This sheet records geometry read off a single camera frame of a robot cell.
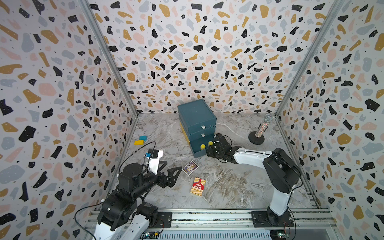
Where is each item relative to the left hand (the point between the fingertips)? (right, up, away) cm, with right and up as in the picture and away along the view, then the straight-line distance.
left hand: (175, 165), depth 63 cm
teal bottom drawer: (+10, +4, +35) cm, 36 cm away
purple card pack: (+4, -9, +27) cm, 29 cm away
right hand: (+15, +1, +31) cm, 34 cm away
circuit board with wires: (-13, -35, +7) cm, 38 cm away
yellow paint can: (+12, +3, +35) cm, 37 cm away
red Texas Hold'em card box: (+9, -17, +20) cm, 28 cm away
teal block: (-30, +8, +43) cm, 53 cm away
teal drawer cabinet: (+10, +19, +25) cm, 32 cm away
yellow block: (-33, +5, +42) cm, 54 cm away
